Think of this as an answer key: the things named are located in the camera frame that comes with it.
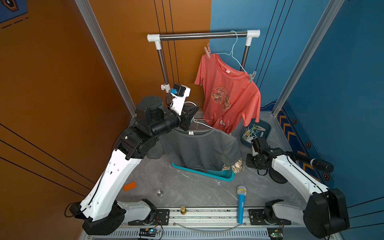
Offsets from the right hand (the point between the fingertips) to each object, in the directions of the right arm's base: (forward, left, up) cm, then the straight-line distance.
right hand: (248, 163), depth 85 cm
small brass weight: (-24, +36, -4) cm, 43 cm away
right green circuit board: (-32, -8, -9) cm, 34 cm away
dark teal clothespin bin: (+29, -17, -6) cm, 34 cm away
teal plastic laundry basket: (-5, +12, -4) cm, 14 cm away
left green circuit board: (-32, +53, -7) cm, 62 cm away
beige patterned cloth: (-5, +9, +6) cm, 12 cm away
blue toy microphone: (-15, +6, -2) cm, 16 cm away
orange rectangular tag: (-12, +67, -5) cm, 68 cm away
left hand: (+2, +29, +43) cm, 52 cm away
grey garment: (-1, +24, +17) cm, 30 cm away
